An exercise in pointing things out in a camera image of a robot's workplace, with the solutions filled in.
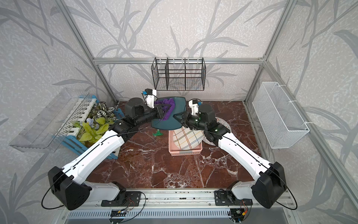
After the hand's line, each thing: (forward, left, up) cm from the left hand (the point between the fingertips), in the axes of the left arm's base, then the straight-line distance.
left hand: (171, 106), depth 69 cm
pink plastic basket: (-9, -1, -33) cm, 34 cm away
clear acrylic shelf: (-11, +59, -5) cm, 60 cm away
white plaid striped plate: (-1, -8, -31) cm, 33 cm away
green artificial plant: (-6, +43, -11) cm, 45 cm away
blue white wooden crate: (-13, +47, -5) cm, 49 cm away
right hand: (-5, -1, -2) cm, 5 cm away
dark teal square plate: (-8, -1, -3) cm, 9 cm away
